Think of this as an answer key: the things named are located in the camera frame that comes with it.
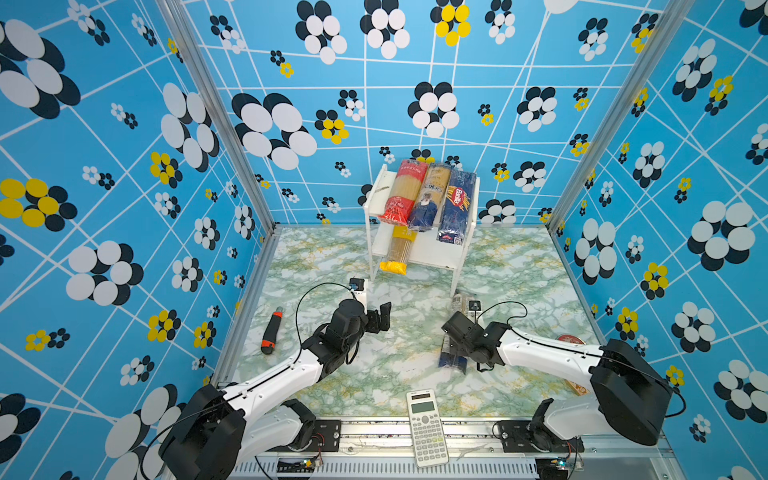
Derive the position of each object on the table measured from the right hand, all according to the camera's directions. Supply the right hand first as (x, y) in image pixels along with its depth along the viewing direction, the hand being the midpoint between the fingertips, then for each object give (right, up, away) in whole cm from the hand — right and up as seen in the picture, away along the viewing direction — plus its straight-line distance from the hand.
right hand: (470, 341), depth 88 cm
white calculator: (-15, -18, -14) cm, 27 cm away
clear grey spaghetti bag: (-1, +10, +8) cm, 13 cm away
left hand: (-27, +13, -5) cm, 30 cm away
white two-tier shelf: (-12, +27, +5) cm, 30 cm away
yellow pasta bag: (-20, +30, +1) cm, 36 cm away
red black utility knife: (-60, 0, +1) cm, 60 cm away
